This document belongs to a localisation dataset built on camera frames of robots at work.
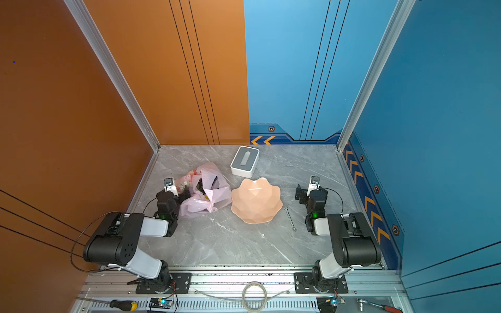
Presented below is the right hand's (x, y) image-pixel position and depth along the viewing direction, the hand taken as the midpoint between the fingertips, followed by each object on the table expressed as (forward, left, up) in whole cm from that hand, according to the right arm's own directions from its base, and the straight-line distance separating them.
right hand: (310, 186), depth 94 cm
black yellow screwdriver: (-47, +73, -5) cm, 87 cm away
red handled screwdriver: (-47, -20, -6) cm, 51 cm away
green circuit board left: (-46, +61, -8) cm, 77 cm away
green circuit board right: (-46, -1, -9) cm, 47 cm away
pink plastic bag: (-13, +44, +17) cm, 49 cm away
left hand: (0, +64, +1) cm, 64 cm away
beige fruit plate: (-6, +27, -5) cm, 28 cm away
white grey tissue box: (+20, +33, -4) cm, 39 cm away
